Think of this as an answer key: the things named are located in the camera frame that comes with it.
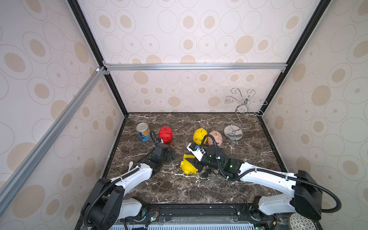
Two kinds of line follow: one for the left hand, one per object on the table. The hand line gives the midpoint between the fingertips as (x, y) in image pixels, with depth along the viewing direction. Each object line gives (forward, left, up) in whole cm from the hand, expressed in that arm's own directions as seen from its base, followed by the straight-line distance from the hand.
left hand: (173, 151), depth 88 cm
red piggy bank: (+12, +6, +2) cm, 14 cm away
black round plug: (-10, -21, -7) cm, 24 cm away
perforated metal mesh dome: (-35, -63, -5) cm, 73 cm away
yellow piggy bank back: (-10, -9, 0) cm, 13 cm away
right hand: (-6, -12, +10) cm, 17 cm away
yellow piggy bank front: (+13, -16, 0) cm, 21 cm away
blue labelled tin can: (+13, +20, +3) cm, 24 cm away
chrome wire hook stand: (+20, -45, -6) cm, 49 cm away
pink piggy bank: (+9, -28, +2) cm, 30 cm away
